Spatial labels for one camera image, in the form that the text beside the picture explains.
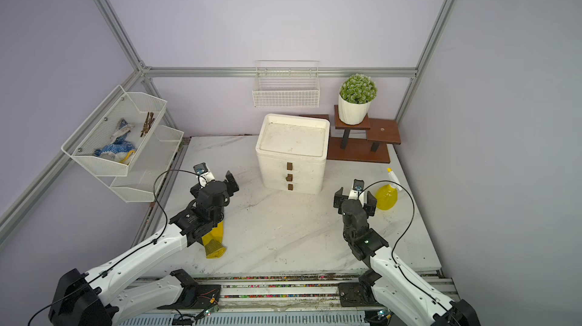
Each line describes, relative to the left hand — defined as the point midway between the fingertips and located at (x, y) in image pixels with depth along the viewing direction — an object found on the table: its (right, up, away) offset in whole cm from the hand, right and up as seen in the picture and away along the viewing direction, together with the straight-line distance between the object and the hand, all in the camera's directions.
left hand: (217, 179), depth 80 cm
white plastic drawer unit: (+27, +11, +4) cm, 29 cm away
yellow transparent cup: (-2, -23, +2) cm, 23 cm away
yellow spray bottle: (+64, -7, +8) cm, 65 cm away
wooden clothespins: (-26, +21, +2) cm, 34 cm away
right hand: (+50, -5, +2) cm, 51 cm away
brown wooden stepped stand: (+63, +16, +31) cm, 72 cm away
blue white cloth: (-28, +10, -8) cm, 31 cm away
